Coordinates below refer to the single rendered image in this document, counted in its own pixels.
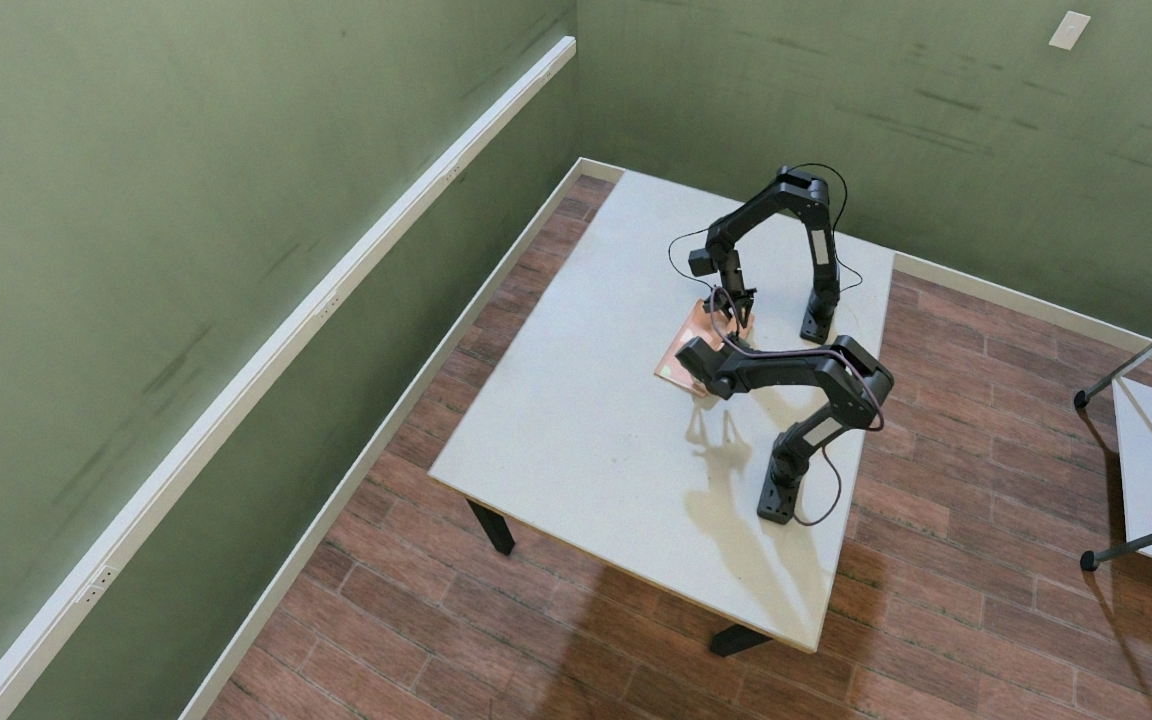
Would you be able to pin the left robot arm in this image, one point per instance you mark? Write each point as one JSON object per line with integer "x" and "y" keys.
{"x": 847, "y": 400}

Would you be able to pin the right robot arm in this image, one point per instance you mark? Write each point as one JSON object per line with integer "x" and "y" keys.
{"x": 809, "y": 201}

